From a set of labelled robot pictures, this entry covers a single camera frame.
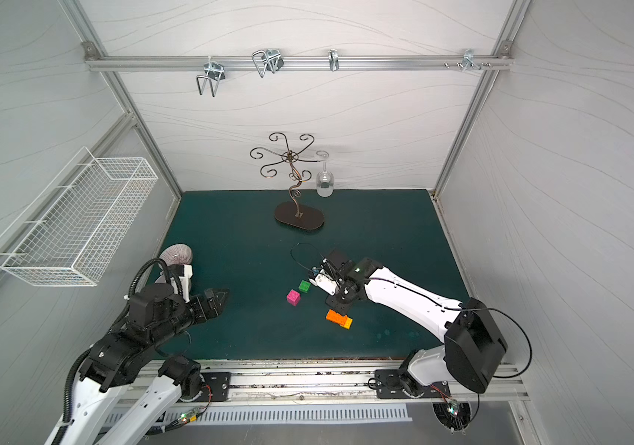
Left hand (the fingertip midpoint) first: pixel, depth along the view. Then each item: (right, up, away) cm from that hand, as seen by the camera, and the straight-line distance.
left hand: (218, 295), depth 70 cm
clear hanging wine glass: (+28, +33, +25) cm, 50 cm away
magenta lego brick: (+18, -5, +16) cm, 25 cm away
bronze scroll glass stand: (+13, +22, +41) cm, 48 cm away
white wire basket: (-36, +17, -1) cm, 40 cm away
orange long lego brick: (+31, -11, +14) cm, 36 cm away
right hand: (+32, -3, +12) cm, 34 cm away
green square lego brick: (+21, -3, +21) cm, 30 cm away
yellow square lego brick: (+35, -12, +14) cm, 39 cm away
